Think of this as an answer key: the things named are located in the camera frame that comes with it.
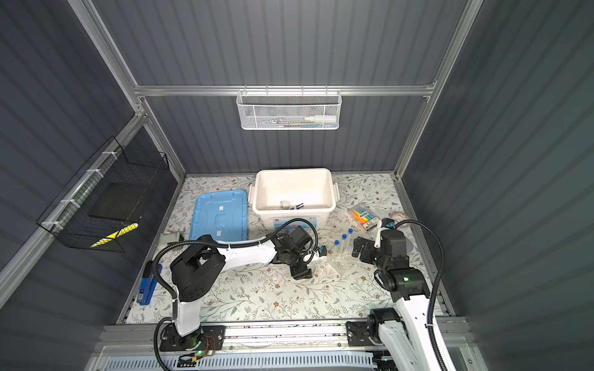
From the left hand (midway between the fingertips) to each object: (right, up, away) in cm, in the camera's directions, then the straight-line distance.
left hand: (309, 266), depth 89 cm
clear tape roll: (+42, +18, +16) cm, 48 cm away
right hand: (+20, +11, -12) cm, 26 cm away
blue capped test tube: (+12, +13, -9) cm, 20 cm away
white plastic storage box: (-13, +28, +17) cm, 35 cm away
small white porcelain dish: (-11, +24, +16) cm, 30 cm away
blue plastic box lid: (-39, +19, +16) cm, 47 cm away
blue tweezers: (-5, +23, +15) cm, 28 cm away
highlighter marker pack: (+25, +17, +13) cm, 33 cm away
